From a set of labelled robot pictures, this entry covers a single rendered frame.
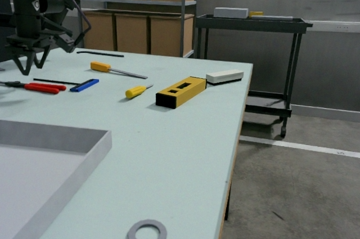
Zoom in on yellow-handled screwdriver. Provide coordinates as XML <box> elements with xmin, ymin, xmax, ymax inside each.
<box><xmin>125</xmin><ymin>84</ymin><xmax>154</xmax><ymax>98</ymax></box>

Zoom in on blue-handled t-handle hex key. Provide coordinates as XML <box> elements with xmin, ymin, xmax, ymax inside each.
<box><xmin>42</xmin><ymin>79</ymin><xmax>99</xmax><ymax>92</ymax></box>

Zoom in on red-handled pliers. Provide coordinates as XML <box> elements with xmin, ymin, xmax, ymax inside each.
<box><xmin>0</xmin><ymin>80</ymin><xmax>66</xmax><ymax>94</ymax></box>

